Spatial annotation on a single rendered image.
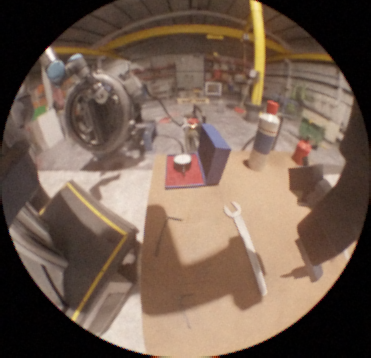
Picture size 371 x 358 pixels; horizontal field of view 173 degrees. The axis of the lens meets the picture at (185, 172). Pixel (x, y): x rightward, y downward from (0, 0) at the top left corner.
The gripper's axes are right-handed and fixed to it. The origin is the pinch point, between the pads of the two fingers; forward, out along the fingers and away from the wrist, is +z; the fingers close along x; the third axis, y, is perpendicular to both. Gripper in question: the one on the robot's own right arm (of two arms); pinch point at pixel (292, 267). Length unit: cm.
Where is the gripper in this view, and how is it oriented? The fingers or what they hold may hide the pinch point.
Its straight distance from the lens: 19.6
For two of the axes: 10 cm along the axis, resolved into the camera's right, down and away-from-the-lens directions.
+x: -9.9, 1.2, -1.0
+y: -1.6, -6.4, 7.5
